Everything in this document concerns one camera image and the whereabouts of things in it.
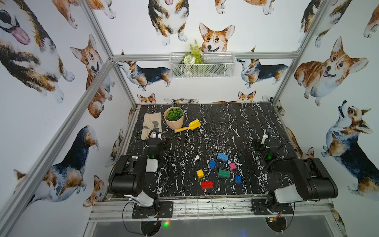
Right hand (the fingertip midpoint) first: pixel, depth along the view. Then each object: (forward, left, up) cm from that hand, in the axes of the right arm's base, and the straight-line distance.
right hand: (261, 136), depth 92 cm
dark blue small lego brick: (-24, +17, -6) cm, 30 cm away
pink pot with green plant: (+14, +56, +3) cm, 58 cm away
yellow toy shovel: (+14, +44, -6) cm, 46 cm away
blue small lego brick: (-16, +32, -4) cm, 36 cm away
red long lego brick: (-27, +35, -5) cm, 45 cm away
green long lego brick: (-21, +25, -6) cm, 33 cm away
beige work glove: (+18, +75, -6) cm, 77 cm away
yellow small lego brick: (-22, +39, -3) cm, 45 cm away
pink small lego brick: (-16, +20, -7) cm, 26 cm away
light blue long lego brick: (-11, +25, -5) cm, 28 cm away
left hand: (+2, +64, +1) cm, 64 cm away
